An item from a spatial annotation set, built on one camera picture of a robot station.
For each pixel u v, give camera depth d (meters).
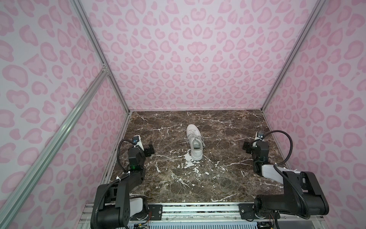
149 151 0.80
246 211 0.74
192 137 0.92
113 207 0.42
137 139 0.76
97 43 0.82
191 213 0.74
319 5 0.69
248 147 0.82
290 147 0.65
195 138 0.90
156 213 0.73
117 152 0.61
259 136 0.78
